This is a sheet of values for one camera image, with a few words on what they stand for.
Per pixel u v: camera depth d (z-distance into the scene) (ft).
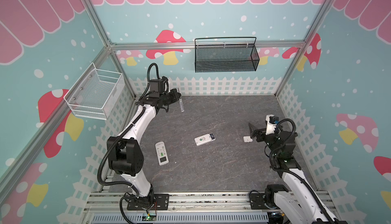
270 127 2.22
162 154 2.93
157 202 2.43
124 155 1.53
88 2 2.42
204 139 3.10
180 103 2.80
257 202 2.42
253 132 2.35
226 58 3.09
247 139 3.15
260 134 2.26
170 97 2.52
